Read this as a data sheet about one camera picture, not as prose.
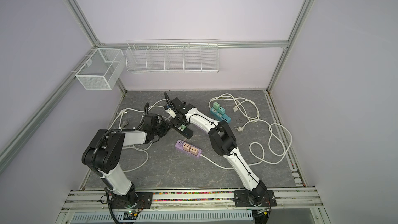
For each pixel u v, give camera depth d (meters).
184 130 0.96
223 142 0.61
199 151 0.87
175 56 0.99
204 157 0.87
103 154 0.49
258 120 1.02
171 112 0.90
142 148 0.91
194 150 0.83
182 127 0.95
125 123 1.02
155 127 0.82
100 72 0.99
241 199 0.74
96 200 0.76
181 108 0.77
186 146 0.85
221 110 1.00
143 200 0.73
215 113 1.04
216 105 1.02
